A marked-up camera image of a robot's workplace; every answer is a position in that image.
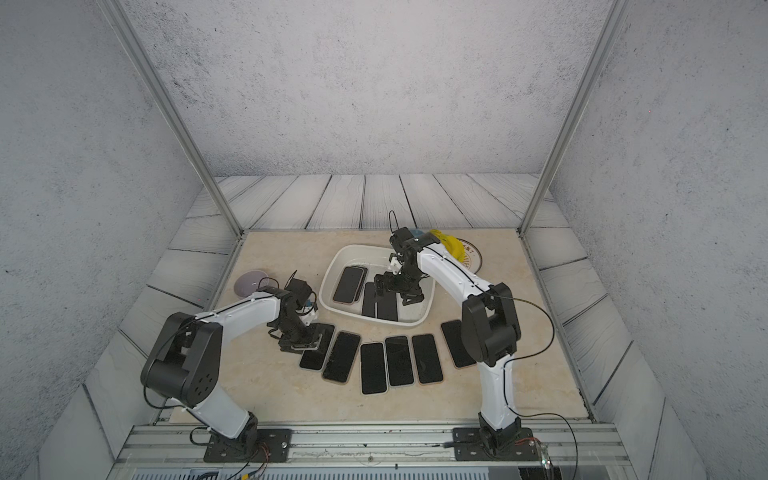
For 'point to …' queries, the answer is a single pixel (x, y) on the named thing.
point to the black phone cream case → (373, 368)
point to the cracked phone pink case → (342, 357)
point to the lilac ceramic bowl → (249, 282)
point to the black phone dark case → (387, 307)
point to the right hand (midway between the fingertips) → (389, 300)
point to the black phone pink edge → (368, 306)
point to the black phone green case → (400, 367)
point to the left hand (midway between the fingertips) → (318, 350)
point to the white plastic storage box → (376, 259)
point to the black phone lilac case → (315, 358)
